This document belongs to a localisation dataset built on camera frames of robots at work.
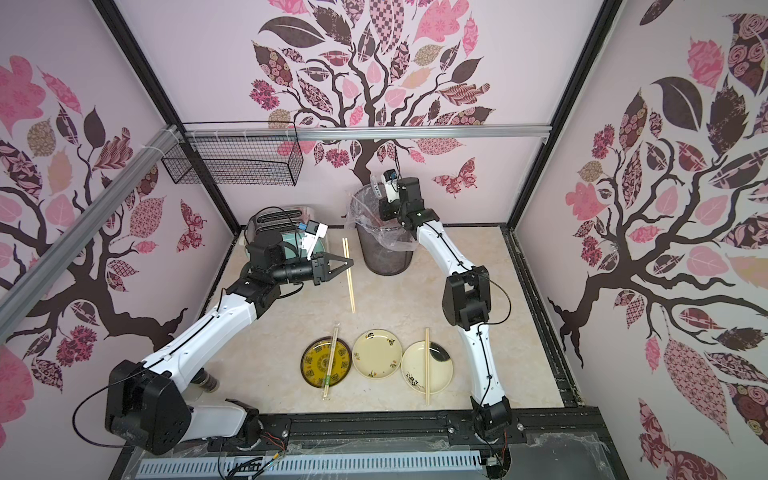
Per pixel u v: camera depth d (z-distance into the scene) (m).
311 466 0.70
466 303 0.61
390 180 0.83
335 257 0.70
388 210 0.87
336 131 0.95
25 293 0.51
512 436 0.73
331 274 0.68
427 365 0.83
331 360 0.84
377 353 0.86
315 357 0.86
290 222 0.97
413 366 0.84
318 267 0.64
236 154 0.95
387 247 0.90
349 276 0.71
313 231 0.66
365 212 0.96
